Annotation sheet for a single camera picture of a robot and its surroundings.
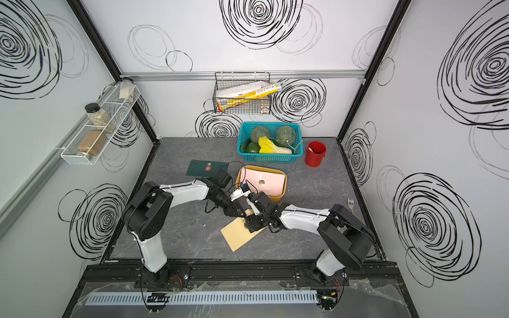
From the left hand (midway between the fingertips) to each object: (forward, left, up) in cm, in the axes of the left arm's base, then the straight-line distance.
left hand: (243, 215), depth 86 cm
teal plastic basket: (+49, +3, +3) cm, 49 cm away
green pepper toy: (+36, -1, +5) cm, 37 cm away
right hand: (-2, -4, -2) cm, 5 cm away
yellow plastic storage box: (+7, -14, +4) cm, 16 cm away
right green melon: (+43, -20, +8) cm, 48 cm away
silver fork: (+9, -51, -2) cm, 51 cm away
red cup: (+31, -35, +7) cm, 47 cm away
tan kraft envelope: (-8, +2, -3) cm, 9 cm away
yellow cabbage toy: (+35, -10, +7) cm, 38 cm away
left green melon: (+45, -6, +9) cm, 46 cm away
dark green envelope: (+26, +21, -2) cm, 34 cm away
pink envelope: (+15, -13, +2) cm, 20 cm away
